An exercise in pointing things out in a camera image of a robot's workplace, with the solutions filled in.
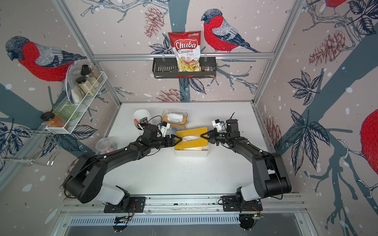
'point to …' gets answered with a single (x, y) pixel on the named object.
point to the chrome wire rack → (41, 146)
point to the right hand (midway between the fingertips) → (201, 135)
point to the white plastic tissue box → (192, 153)
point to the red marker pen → (139, 124)
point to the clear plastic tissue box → (177, 119)
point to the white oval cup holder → (140, 114)
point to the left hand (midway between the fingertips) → (181, 137)
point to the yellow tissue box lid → (197, 142)
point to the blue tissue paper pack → (176, 129)
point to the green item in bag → (64, 110)
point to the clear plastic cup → (105, 145)
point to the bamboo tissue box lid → (175, 125)
